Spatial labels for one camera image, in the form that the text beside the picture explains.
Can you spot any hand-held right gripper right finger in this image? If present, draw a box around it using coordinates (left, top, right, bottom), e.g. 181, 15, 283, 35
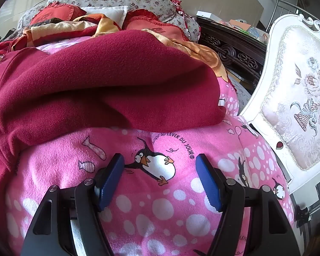
195, 153, 300, 256

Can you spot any orange cardboard box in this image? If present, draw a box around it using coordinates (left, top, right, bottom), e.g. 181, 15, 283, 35
229, 19, 252, 30

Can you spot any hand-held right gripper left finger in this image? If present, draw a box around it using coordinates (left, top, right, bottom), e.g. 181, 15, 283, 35
21, 153, 125, 256

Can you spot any dark red fleece garment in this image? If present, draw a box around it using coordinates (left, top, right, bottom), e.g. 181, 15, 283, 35
0, 29, 227, 246

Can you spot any dark carved wooden bed frame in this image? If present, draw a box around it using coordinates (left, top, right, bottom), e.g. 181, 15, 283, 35
196, 16, 268, 91

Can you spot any white fluffy blanket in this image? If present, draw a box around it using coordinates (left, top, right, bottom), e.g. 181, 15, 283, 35
239, 13, 320, 208

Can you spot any white pillow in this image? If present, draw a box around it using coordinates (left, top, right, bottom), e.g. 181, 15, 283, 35
81, 6, 129, 28

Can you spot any metal railing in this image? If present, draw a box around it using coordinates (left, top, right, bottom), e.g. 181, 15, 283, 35
269, 0, 318, 32

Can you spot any pink penguin print blanket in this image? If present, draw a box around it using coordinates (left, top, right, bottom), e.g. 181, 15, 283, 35
0, 36, 296, 256

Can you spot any small red heart cushion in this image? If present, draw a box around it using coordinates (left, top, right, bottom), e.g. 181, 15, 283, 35
123, 9, 187, 39

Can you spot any white box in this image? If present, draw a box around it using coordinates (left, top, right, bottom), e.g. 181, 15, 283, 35
197, 11, 222, 22

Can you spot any orange patterned blanket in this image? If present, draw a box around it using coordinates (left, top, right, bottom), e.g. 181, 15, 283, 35
15, 15, 228, 82

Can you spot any large red heart cushion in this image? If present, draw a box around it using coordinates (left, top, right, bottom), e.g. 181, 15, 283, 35
29, 2, 87, 24

